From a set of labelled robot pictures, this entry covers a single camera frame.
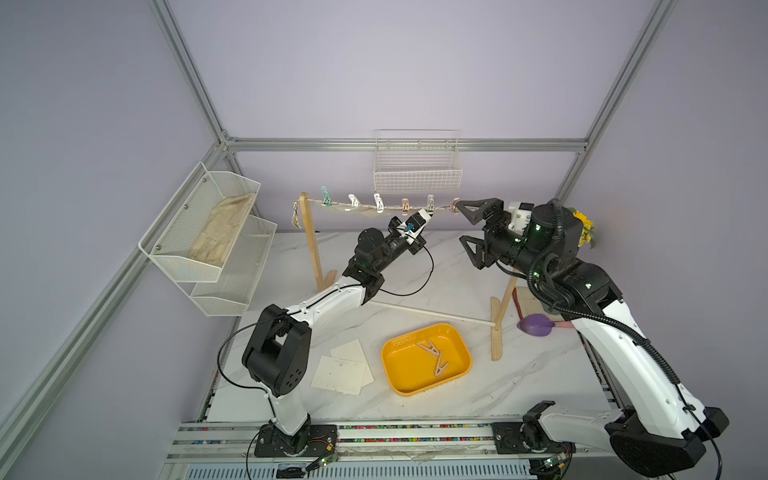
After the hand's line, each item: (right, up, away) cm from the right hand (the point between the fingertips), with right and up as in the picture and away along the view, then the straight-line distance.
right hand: (457, 225), depth 61 cm
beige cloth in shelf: (-60, +1, +19) cm, 63 cm away
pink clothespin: (0, -39, +23) cm, 45 cm away
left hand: (-5, +5, +15) cm, 16 cm away
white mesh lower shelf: (-55, -17, +14) cm, 59 cm away
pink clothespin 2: (-2, -34, +27) cm, 44 cm away
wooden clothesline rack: (+20, -24, +34) cm, 46 cm away
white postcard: (-27, -42, +25) cm, 56 cm away
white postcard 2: (-26, -36, +29) cm, 53 cm away
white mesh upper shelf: (-66, -2, +16) cm, 68 cm away
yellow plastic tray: (-4, -37, +26) cm, 45 cm away
